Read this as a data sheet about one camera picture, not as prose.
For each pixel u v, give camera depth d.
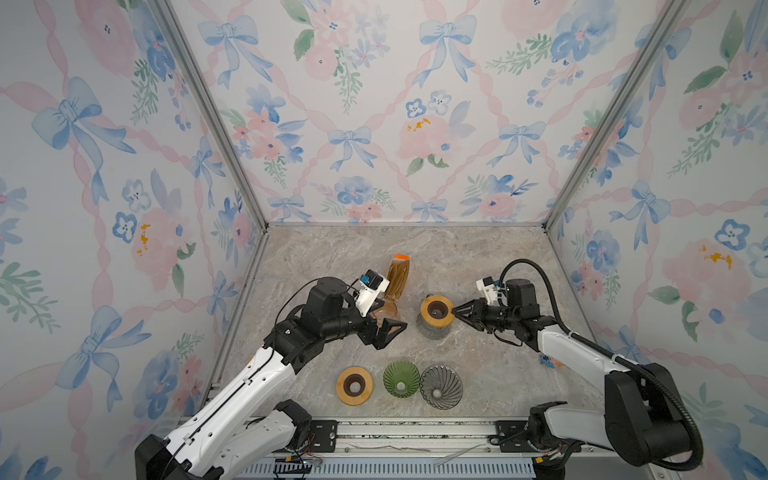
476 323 0.76
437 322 0.84
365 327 0.60
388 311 0.95
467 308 0.81
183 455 0.39
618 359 0.47
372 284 0.60
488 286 0.82
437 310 0.86
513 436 0.72
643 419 0.42
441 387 0.80
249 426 0.58
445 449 0.73
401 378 0.82
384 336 0.61
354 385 0.82
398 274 0.95
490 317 0.75
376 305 0.72
